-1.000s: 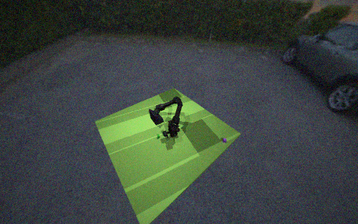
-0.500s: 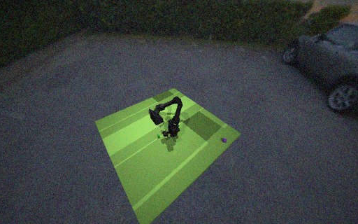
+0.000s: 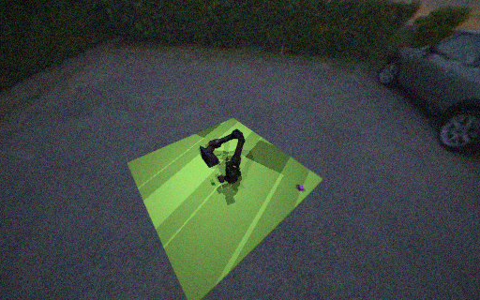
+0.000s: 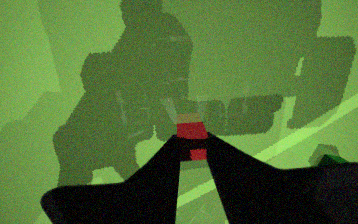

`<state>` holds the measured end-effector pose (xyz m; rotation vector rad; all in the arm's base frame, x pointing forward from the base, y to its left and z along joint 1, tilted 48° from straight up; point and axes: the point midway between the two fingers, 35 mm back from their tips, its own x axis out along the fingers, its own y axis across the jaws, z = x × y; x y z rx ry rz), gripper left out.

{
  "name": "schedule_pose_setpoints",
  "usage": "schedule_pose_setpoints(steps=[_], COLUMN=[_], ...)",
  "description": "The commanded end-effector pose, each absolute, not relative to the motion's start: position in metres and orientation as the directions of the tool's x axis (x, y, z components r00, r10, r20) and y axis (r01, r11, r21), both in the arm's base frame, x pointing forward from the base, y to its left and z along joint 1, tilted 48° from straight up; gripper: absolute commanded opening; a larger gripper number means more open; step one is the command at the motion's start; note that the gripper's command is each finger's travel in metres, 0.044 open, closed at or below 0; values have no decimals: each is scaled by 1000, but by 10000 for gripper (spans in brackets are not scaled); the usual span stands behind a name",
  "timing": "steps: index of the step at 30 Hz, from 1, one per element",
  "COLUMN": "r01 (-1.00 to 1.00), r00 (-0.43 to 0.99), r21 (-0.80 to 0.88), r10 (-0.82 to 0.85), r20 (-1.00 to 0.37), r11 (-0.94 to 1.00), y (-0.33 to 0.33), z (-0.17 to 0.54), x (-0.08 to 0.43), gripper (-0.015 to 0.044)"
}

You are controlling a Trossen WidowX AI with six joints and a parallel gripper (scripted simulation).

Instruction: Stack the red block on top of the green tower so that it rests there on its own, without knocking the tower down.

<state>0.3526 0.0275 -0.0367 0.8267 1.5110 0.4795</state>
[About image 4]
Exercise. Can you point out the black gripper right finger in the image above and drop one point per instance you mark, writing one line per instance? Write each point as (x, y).
(255, 192)

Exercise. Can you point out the red block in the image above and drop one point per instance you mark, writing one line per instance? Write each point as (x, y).
(192, 141)

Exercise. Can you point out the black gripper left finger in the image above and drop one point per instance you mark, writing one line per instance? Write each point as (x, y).
(149, 196)

